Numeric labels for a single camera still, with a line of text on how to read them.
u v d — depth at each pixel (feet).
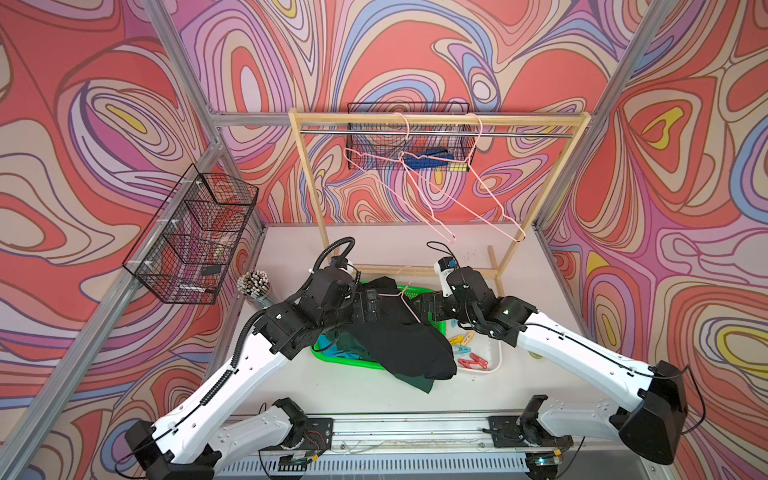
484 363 2.73
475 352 2.83
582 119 1.89
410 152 2.50
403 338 2.44
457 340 2.85
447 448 2.36
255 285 2.64
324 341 2.70
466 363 2.76
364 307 2.01
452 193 3.76
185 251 2.62
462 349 2.83
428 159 2.40
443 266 2.23
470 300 1.85
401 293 2.71
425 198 3.77
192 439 1.23
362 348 2.40
